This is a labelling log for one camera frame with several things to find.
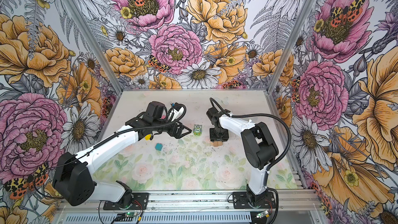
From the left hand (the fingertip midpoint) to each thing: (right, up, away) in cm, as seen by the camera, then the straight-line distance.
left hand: (184, 131), depth 79 cm
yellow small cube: (-12, +1, -17) cm, 21 cm away
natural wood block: (+17, -9, +13) cm, 23 cm away
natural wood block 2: (+15, -9, +13) cm, 22 cm away
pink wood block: (-7, +8, -11) cm, 16 cm away
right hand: (+18, -9, +11) cm, 23 cm away
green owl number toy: (+6, -2, +20) cm, 21 cm away
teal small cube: (-16, -11, +13) cm, 23 cm away
